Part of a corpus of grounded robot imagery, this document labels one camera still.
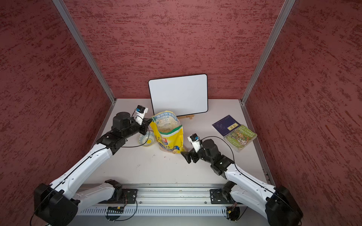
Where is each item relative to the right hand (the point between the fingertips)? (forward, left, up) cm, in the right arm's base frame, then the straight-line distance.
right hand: (186, 150), depth 80 cm
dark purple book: (+24, -31, -11) cm, 41 cm away
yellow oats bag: (+3, +9, +16) cm, 18 cm away
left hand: (+12, +20, +13) cm, 27 cm away
